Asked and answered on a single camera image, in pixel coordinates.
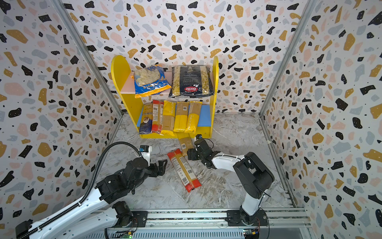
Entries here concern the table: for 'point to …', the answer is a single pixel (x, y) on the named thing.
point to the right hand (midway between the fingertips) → (190, 148)
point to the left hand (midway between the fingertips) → (160, 159)
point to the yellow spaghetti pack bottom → (192, 119)
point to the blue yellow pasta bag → (145, 126)
